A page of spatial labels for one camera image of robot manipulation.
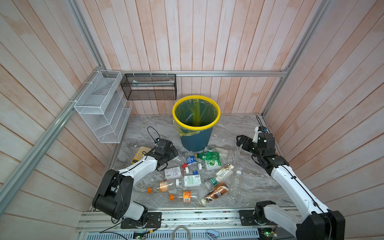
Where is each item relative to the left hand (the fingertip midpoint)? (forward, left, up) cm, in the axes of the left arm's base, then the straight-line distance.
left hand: (171, 156), depth 91 cm
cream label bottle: (-12, -29, 0) cm, 32 cm away
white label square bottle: (-11, -2, -2) cm, 11 cm away
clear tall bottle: (-18, -37, 0) cm, 41 cm away
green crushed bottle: (+1, -24, -1) cm, 24 cm away
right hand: (+3, -42, +14) cm, 44 cm away
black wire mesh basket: (+45, +17, +20) cm, 52 cm away
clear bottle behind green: (+5, -33, -4) cm, 34 cm away
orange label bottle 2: (-24, -10, 0) cm, 26 cm away
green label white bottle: (-15, -13, -1) cm, 20 cm away
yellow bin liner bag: (+26, -15, +12) cm, 32 cm away
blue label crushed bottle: (-5, -13, -3) cm, 14 cm away
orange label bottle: (-19, +3, 0) cm, 19 cm away
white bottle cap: (-6, -18, -1) cm, 19 cm away
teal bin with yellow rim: (+12, -17, -3) cm, 21 cm away
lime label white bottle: (-6, -25, -1) cm, 25 cm away
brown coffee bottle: (-20, -27, 0) cm, 34 cm away
